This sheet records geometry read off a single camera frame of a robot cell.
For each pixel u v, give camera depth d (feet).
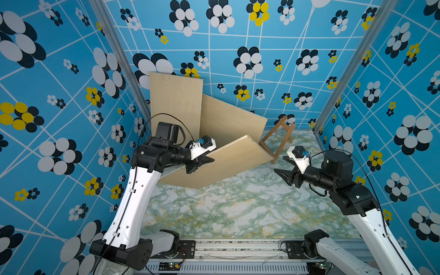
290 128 3.43
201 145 1.67
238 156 2.11
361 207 1.38
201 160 1.80
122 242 1.19
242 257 2.37
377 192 2.40
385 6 2.23
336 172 1.52
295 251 2.37
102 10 2.26
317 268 2.29
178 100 2.87
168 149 1.57
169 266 2.37
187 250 2.42
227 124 3.00
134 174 1.33
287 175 1.81
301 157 1.70
